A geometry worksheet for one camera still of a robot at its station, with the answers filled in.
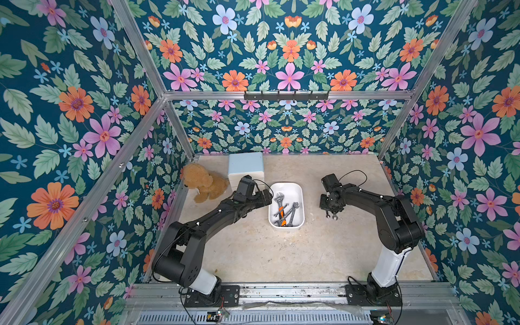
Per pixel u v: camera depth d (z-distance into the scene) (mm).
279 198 1003
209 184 907
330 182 802
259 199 803
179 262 437
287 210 959
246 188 704
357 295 734
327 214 953
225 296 734
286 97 932
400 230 500
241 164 951
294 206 966
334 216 953
